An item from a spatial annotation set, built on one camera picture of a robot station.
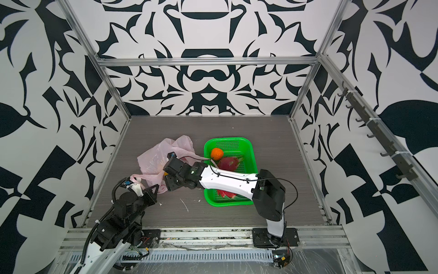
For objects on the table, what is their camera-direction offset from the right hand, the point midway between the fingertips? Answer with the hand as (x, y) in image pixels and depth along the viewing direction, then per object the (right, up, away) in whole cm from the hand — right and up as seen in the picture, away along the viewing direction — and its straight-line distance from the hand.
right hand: (170, 177), depth 77 cm
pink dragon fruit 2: (+23, -8, +4) cm, 25 cm away
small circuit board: (+47, -32, -7) cm, 58 cm away
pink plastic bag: (-11, +6, +8) cm, 15 cm away
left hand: (-6, -3, +2) cm, 7 cm away
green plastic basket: (+37, +12, +20) cm, 43 cm away
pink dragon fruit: (+27, +4, +12) cm, 30 cm away
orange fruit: (+21, +9, +17) cm, 28 cm away
